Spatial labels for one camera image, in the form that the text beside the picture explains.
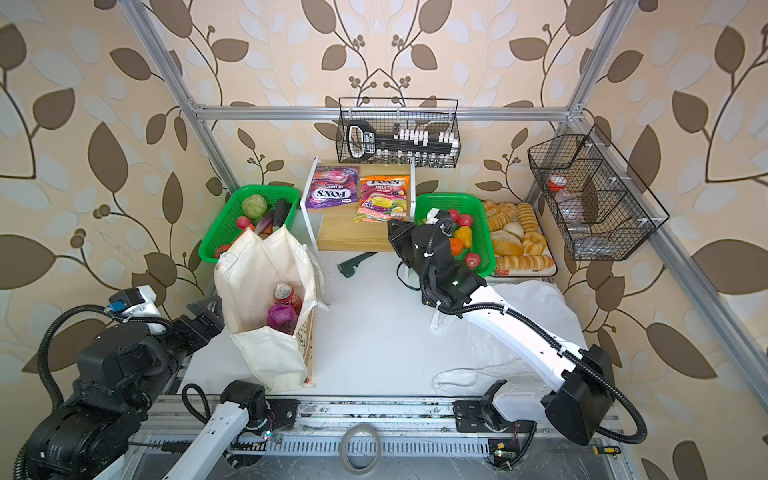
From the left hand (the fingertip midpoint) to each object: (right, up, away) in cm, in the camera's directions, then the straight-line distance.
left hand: (206, 307), depth 56 cm
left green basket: (-26, +16, +52) cm, 60 cm away
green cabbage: (-17, +25, +55) cm, 63 cm away
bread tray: (+81, +10, +49) cm, 95 cm away
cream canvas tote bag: (-1, -2, +31) cm, 31 cm away
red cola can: (+4, -3, +28) cm, 29 cm away
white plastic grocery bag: (+63, -22, +22) cm, 70 cm away
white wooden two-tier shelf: (+17, +16, +38) cm, 44 cm away
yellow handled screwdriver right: (+86, -37, +13) cm, 94 cm away
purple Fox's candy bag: (+20, +27, +21) cm, 40 cm away
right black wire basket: (+94, +21, +26) cm, 100 cm away
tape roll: (+27, -34, +17) cm, 47 cm away
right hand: (+34, +17, +14) cm, 41 cm away
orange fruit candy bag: (+33, +23, +18) cm, 44 cm away
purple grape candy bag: (+6, -8, +23) cm, 25 cm away
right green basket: (+64, +26, +58) cm, 90 cm away
